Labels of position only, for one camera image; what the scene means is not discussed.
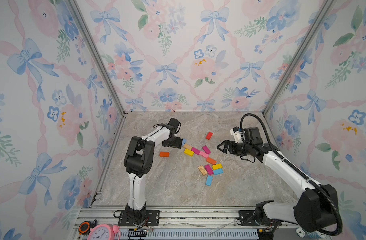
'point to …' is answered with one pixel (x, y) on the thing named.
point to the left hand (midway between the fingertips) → (175, 144)
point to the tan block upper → (186, 146)
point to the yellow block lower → (217, 166)
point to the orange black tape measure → (84, 226)
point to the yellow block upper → (188, 152)
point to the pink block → (204, 154)
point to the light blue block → (184, 141)
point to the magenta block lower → (208, 169)
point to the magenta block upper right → (206, 150)
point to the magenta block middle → (195, 150)
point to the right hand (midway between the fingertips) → (224, 147)
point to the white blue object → (300, 232)
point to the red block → (209, 135)
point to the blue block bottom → (209, 180)
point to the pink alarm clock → (103, 232)
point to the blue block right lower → (218, 171)
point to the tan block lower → (202, 170)
